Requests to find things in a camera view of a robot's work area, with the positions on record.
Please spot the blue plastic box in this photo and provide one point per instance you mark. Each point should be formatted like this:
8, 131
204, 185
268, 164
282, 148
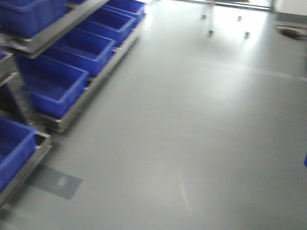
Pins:
305, 160

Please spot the row of blue bins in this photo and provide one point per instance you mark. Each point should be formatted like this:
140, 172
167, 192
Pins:
62, 91

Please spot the steel table on castors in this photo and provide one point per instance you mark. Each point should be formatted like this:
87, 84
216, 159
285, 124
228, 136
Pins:
211, 14

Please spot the steel roller flow rack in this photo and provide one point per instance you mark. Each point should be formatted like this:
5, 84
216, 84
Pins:
72, 20

